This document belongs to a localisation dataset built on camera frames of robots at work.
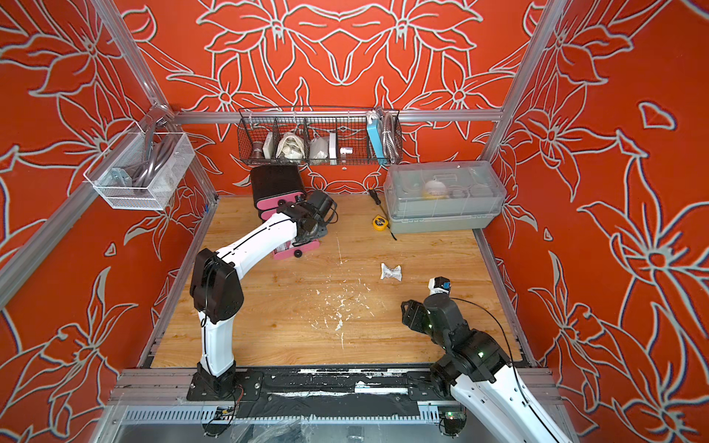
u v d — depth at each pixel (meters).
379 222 1.08
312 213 0.69
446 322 0.53
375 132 0.83
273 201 0.97
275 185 1.04
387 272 0.93
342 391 0.73
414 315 0.64
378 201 1.18
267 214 1.00
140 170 0.78
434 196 0.97
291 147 0.90
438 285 0.66
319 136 0.97
